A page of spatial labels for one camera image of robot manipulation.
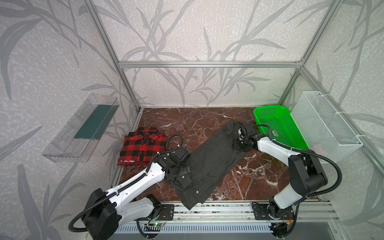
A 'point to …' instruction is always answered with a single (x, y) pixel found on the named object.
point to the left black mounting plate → (167, 212)
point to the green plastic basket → (277, 122)
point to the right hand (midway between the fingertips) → (234, 141)
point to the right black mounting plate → (265, 211)
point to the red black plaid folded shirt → (140, 147)
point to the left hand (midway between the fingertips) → (184, 167)
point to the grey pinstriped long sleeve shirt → (211, 161)
